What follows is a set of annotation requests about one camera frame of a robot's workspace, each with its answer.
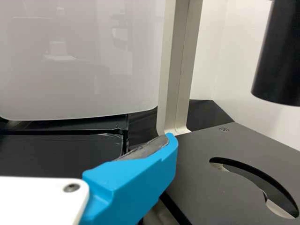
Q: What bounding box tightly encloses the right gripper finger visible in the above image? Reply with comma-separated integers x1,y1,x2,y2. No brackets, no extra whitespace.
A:
78,132,179,225

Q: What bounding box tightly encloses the black tray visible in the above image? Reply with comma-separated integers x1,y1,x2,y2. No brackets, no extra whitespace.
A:
0,132,129,178

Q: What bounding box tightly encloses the cream microscope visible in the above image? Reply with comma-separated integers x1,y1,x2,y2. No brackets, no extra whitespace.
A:
155,0,300,225

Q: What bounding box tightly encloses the white box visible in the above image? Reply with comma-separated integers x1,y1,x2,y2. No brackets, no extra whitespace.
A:
0,0,166,121

